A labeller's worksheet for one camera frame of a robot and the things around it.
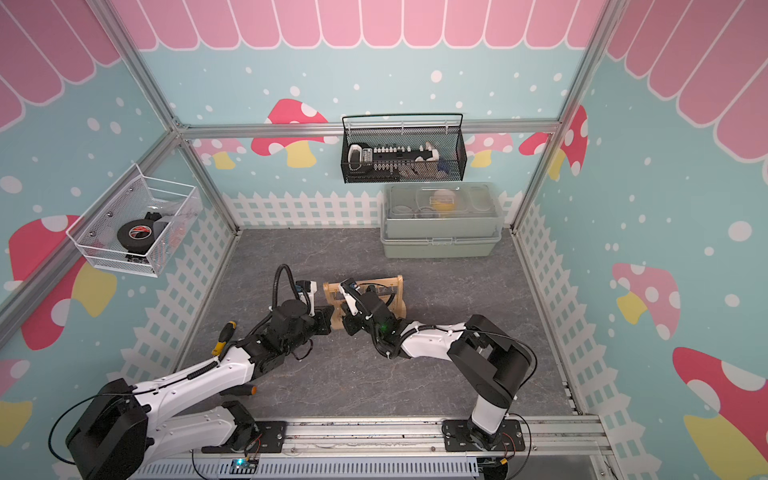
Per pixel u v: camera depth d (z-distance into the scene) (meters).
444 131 0.90
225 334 0.90
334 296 0.83
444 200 1.05
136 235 0.71
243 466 0.73
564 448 0.74
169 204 0.80
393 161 0.87
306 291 0.73
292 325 0.64
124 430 0.40
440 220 1.03
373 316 0.65
